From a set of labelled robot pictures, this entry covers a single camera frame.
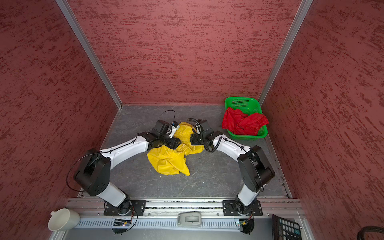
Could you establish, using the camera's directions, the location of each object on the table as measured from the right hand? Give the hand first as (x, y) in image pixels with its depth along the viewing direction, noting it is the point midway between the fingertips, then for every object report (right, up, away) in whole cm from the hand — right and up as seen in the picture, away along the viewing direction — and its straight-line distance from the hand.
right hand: (194, 141), depth 91 cm
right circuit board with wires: (+26, -38, -20) cm, 50 cm away
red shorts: (+32, +11, +12) cm, 36 cm away
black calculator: (+42, -37, -23) cm, 61 cm away
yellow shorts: (-13, -11, -5) cm, 18 cm away
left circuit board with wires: (-37, -39, -18) cm, 57 cm away
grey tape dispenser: (-2, -34, -21) cm, 40 cm away
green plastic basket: (+43, +25, +26) cm, 56 cm away
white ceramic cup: (-60, -32, -24) cm, 72 cm away
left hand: (-12, 0, -1) cm, 12 cm away
